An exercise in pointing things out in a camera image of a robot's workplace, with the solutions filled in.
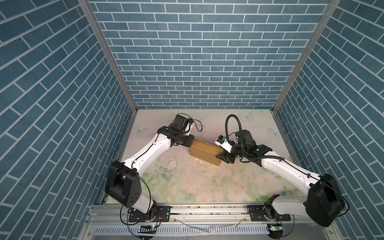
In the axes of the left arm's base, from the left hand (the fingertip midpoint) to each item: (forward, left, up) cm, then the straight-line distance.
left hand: (191, 140), depth 85 cm
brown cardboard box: (-6, -8, -2) cm, 10 cm away
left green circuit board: (-40, +21, -18) cm, 48 cm away
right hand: (-6, -15, 0) cm, 16 cm away
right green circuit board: (-40, -43, -18) cm, 61 cm away
